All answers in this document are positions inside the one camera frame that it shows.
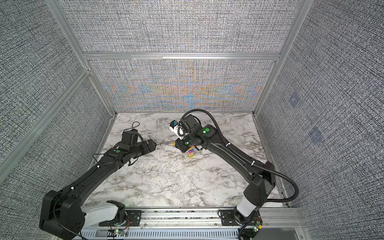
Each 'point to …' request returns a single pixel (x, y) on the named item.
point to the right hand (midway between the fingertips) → (178, 142)
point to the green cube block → (191, 155)
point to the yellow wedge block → (174, 144)
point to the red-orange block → (193, 147)
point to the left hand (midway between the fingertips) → (151, 146)
